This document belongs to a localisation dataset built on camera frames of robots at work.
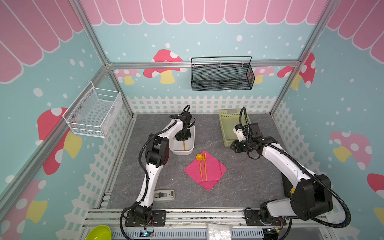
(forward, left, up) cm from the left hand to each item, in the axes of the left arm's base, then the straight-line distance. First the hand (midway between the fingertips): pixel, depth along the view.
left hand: (184, 140), depth 104 cm
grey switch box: (-36, +8, +2) cm, 37 cm away
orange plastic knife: (-5, 0, 0) cm, 5 cm away
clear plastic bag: (-52, -20, +3) cm, 56 cm away
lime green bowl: (-54, +36, 0) cm, 65 cm away
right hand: (-12, -29, +13) cm, 34 cm away
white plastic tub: (-5, +5, +1) cm, 7 cm away
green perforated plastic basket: (+21, -34, +1) cm, 40 cm away
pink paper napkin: (-20, -20, -1) cm, 28 cm away
